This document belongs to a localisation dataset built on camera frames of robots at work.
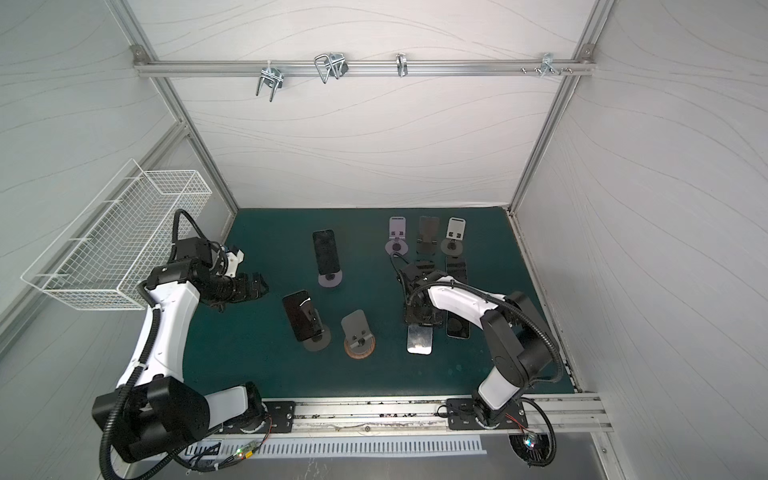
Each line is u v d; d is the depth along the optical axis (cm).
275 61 77
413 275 73
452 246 111
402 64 78
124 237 70
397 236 104
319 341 85
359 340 81
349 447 70
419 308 75
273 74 78
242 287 69
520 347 45
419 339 83
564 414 75
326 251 94
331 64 77
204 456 68
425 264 107
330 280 99
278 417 73
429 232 101
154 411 38
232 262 72
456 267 102
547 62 76
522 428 72
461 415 73
